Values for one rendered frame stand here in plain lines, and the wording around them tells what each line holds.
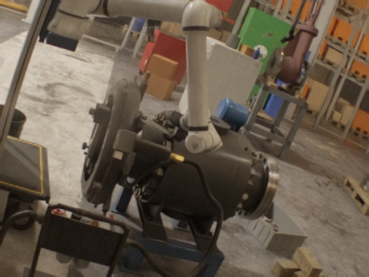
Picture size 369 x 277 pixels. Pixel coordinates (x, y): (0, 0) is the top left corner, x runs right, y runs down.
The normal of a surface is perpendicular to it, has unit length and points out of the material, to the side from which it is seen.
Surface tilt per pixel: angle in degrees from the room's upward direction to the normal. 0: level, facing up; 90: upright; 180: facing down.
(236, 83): 90
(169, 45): 90
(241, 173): 61
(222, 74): 90
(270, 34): 90
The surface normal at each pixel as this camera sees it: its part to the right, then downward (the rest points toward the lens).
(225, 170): 0.33, -0.09
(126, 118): 0.37, -0.33
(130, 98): 0.40, -0.59
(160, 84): -0.30, 0.16
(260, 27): 0.08, 0.32
